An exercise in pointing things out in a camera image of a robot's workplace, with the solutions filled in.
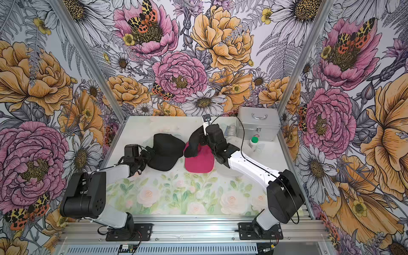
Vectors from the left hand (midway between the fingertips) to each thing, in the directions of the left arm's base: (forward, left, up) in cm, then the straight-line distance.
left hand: (152, 157), depth 96 cm
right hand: (+3, -31, +20) cm, 37 cm away
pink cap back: (-2, -30, -2) cm, 30 cm away
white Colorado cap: (-8, -43, -3) cm, 44 cm away
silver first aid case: (+20, -68, +9) cm, 72 cm away
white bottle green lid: (+7, -61, +5) cm, 61 cm away
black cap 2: (+4, -9, +3) cm, 10 cm away
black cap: (-4, -28, +23) cm, 37 cm away
